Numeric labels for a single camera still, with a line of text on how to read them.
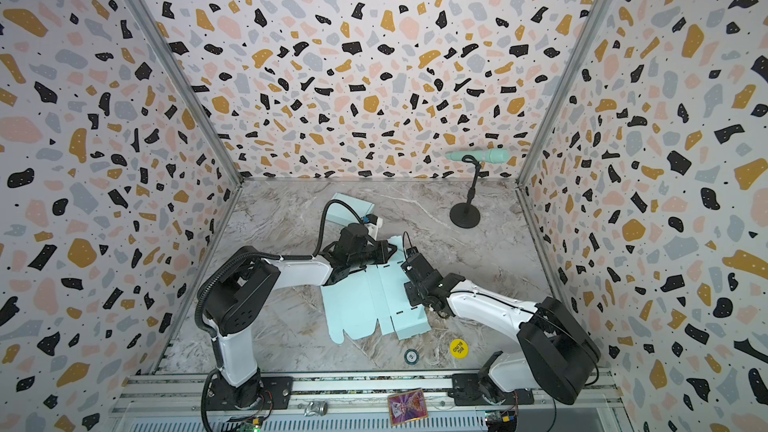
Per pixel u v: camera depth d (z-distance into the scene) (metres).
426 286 0.66
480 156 0.87
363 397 0.74
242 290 0.49
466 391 0.74
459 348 0.81
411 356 0.80
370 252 0.82
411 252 0.78
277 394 0.73
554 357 0.43
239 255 0.54
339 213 0.86
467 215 1.10
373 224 0.86
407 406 0.71
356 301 0.87
